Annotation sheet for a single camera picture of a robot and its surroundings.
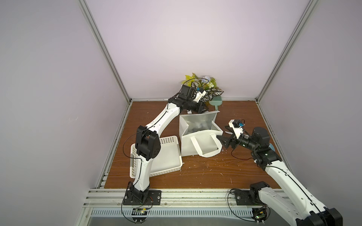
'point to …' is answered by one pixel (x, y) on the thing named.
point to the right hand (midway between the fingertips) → (223, 128)
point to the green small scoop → (216, 101)
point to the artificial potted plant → (207, 84)
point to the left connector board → (139, 211)
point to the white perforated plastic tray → (168, 158)
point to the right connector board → (259, 214)
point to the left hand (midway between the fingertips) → (208, 107)
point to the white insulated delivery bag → (199, 134)
